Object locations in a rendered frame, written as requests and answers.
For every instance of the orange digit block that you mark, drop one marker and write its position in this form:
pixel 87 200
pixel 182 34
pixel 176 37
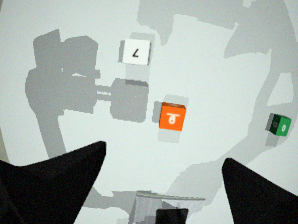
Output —
pixel 172 116

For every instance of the green digit block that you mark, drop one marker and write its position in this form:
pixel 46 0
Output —
pixel 280 125

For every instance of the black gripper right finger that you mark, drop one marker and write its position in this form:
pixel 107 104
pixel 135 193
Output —
pixel 254 199

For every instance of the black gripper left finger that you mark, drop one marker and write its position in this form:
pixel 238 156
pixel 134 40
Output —
pixel 52 191

